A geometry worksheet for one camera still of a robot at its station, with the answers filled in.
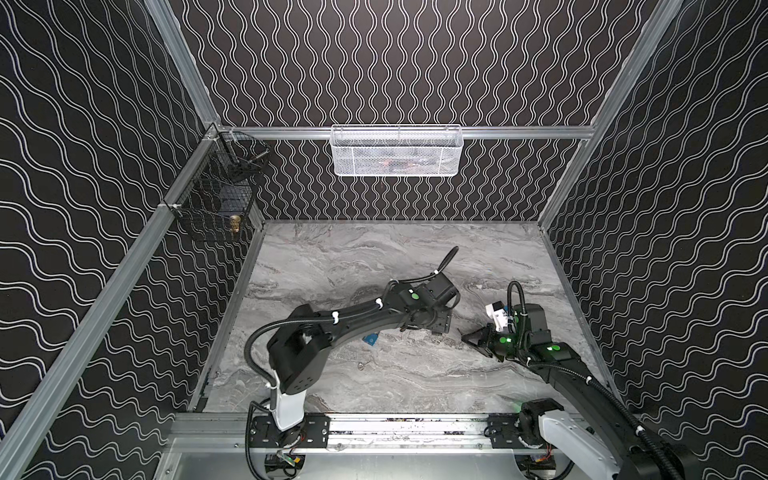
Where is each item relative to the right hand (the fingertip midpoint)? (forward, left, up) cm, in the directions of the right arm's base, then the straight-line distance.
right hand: (465, 339), depth 81 cm
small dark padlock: (+3, +26, -7) cm, 27 cm away
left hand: (+2, +4, +3) cm, 6 cm away
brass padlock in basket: (+24, +63, +22) cm, 71 cm away
